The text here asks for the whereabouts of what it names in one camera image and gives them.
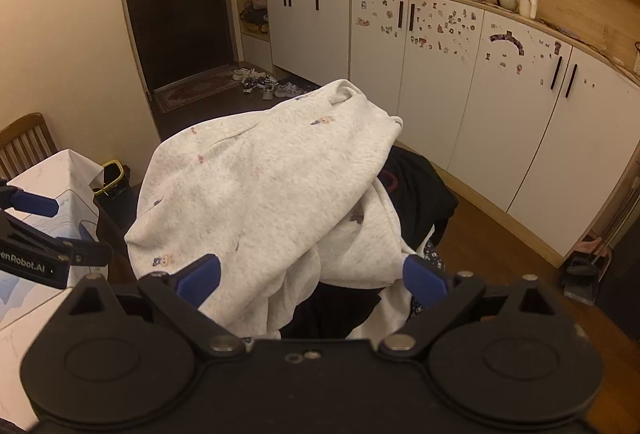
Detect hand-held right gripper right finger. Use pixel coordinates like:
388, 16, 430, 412
377, 254, 556, 360

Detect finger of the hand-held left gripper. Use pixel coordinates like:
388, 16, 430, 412
0, 210, 113, 267
0, 184, 58, 218

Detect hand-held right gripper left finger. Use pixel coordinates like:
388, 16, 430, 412
67, 254, 248, 360

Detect light grey printed sweatpants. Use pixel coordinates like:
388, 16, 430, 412
124, 78, 431, 340

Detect dark floral cloth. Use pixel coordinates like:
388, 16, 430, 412
407, 234, 446, 320

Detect blue mountain print table mat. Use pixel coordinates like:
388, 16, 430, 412
0, 148, 108, 330

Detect yellow-trimmed black bag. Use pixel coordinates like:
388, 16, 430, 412
90, 159, 138, 235

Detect brown wooden chair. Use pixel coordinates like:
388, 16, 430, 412
0, 113, 60, 180

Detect black garment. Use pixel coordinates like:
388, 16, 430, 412
280, 147, 458, 340

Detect dark dustpan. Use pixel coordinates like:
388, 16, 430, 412
559, 251, 613, 305

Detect long white floor cabinet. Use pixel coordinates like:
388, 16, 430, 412
265, 0, 640, 267

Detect patterned door rug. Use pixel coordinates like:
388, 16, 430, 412
152, 67, 246, 114

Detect black appliance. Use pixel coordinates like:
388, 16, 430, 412
595, 184, 640, 330

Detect dark brown door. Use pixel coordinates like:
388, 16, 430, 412
117, 0, 236, 90

